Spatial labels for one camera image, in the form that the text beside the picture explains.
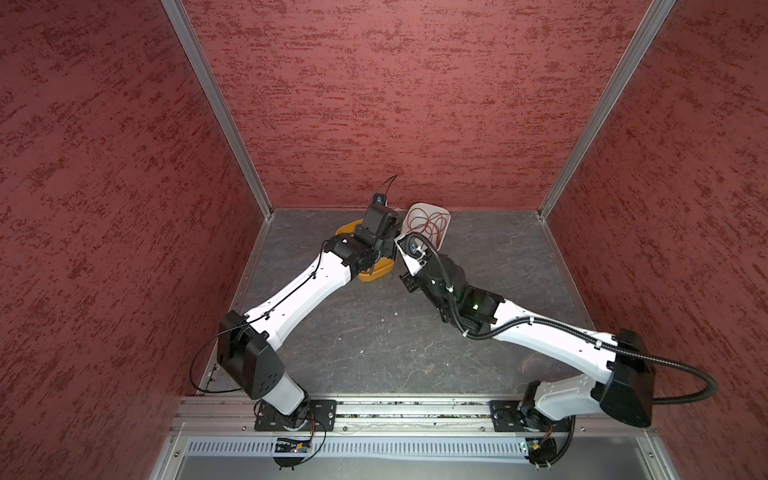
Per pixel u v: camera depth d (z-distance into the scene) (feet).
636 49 2.53
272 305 1.47
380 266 3.12
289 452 2.38
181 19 2.35
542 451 2.29
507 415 2.45
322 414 2.44
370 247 1.89
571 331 1.49
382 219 1.87
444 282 1.61
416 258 1.90
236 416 2.48
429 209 3.83
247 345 1.33
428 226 3.77
